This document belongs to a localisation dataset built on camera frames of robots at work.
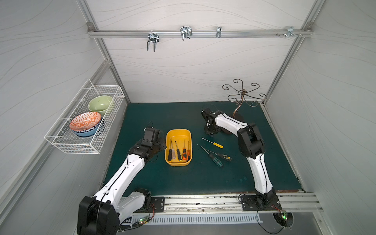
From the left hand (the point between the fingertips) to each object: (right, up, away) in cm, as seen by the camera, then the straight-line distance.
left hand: (162, 142), depth 83 cm
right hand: (+30, +5, +19) cm, 36 cm away
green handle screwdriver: (+32, -12, +4) cm, 34 cm away
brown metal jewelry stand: (+50, +25, -1) cm, 56 cm away
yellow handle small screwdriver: (+32, -3, +13) cm, 35 cm away
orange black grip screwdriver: (+12, -9, +8) cm, 17 cm away
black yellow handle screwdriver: (+3, -10, +6) cm, 12 cm away
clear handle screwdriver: (+5, -9, +8) cm, 13 cm away
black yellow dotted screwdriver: (+36, -10, +7) cm, 38 cm away
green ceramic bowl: (-30, +22, -9) cm, 38 cm away
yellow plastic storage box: (+9, -8, +8) cm, 14 cm away
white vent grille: (+20, -35, -12) cm, 42 cm away
